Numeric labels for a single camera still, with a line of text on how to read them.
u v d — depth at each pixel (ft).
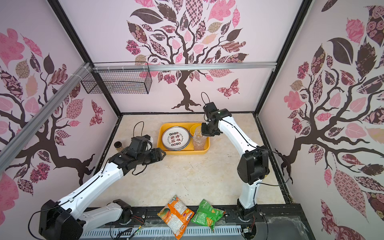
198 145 3.03
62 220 1.23
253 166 1.55
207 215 2.28
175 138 3.36
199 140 2.88
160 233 2.29
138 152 1.97
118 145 3.01
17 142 1.70
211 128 2.38
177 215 2.34
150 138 2.47
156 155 2.29
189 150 3.19
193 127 3.39
